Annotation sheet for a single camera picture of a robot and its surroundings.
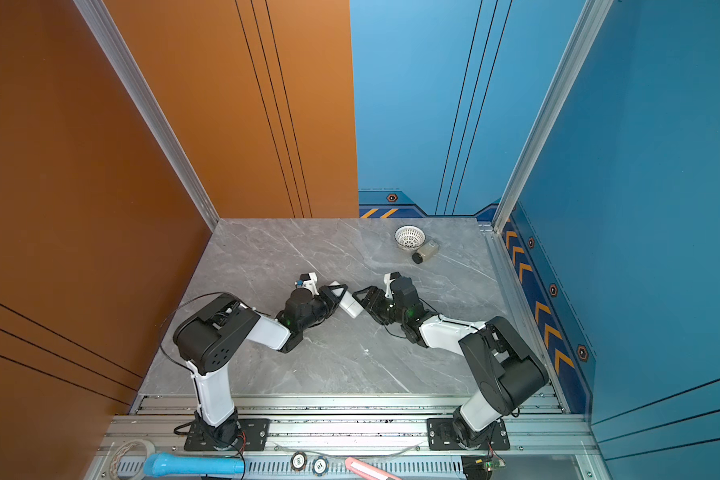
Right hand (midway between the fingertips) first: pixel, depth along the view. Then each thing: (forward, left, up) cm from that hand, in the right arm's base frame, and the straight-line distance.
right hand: (354, 302), depth 87 cm
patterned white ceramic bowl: (+32, -19, -7) cm, 38 cm away
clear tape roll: (-39, +55, -9) cm, 68 cm away
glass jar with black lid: (+25, -25, -7) cm, 36 cm away
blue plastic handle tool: (-38, +42, -6) cm, 57 cm away
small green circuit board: (-38, -34, -10) cm, 52 cm away
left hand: (+6, +1, -1) cm, 6 cm away
